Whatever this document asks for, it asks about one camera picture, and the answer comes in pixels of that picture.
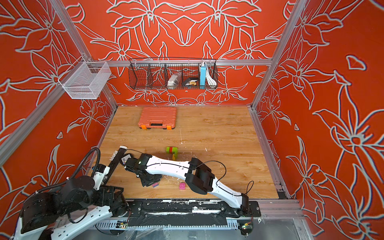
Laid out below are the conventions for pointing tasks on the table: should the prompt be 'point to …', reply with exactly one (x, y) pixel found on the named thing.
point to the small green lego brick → (167, 151)
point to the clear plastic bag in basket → (173, 80)
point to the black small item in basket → (192, 81)
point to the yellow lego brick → (173, 157)
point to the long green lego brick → (175, 151)
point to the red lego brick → (171, 149)
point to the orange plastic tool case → (157, 117)
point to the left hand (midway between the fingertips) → (121, 187)
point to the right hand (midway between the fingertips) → (158, 188)
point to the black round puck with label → (125, 158)
